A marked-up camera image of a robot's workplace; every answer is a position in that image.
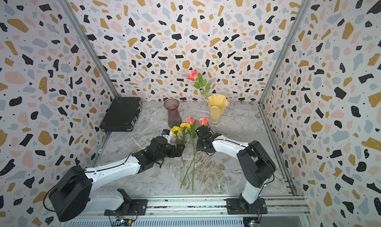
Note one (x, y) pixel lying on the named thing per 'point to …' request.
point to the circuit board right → (251, 222)
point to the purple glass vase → (174, 117)
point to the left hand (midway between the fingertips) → (180, 145)
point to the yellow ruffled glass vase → (216, 102)
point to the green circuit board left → (123, 222)
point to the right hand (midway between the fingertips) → (200, 146)
